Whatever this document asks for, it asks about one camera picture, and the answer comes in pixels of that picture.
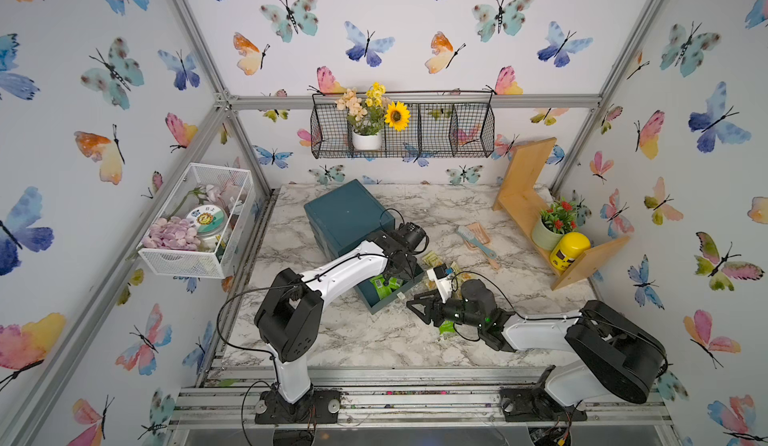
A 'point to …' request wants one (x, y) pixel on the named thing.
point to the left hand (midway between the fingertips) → (404, 266)
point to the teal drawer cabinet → (345, 217)
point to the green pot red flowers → (554, 222)
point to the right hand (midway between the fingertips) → (413, 301)
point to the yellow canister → (568, 249)
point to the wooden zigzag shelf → (522, 209)
